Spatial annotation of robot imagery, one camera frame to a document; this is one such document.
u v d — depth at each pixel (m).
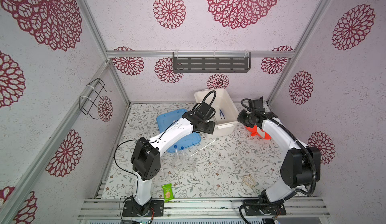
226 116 1.09
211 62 0.95
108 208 0.75
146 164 0.49
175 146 0.79
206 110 0.65
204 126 0.74
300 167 0.45
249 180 0.83
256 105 0.70
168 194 0.78
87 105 0.77
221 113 1.13
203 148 0.95
